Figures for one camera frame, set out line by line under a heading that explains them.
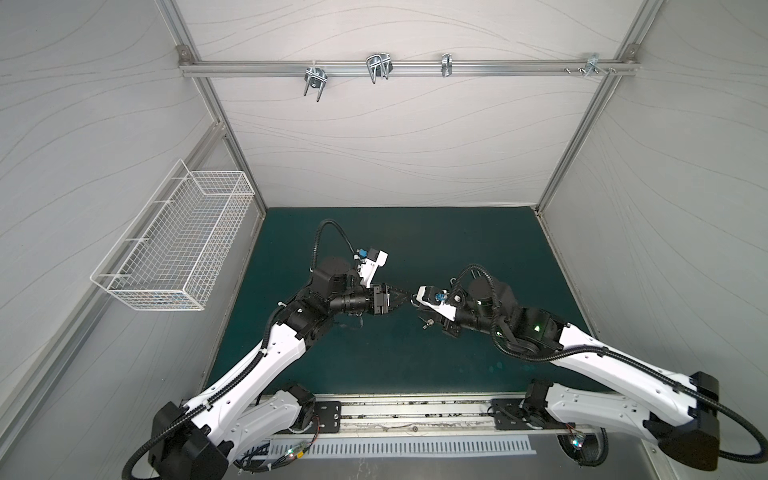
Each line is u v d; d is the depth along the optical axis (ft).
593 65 2.51
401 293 2.12
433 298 1.82
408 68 2.56
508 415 2.34
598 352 1.50
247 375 1.44
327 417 2.41
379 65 2.51
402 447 2.30
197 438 1.25
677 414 1.32
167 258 2.21
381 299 1.98
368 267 2.12
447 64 2.57
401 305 2.12
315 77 2.60
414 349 2.83
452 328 1.97
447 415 2.46
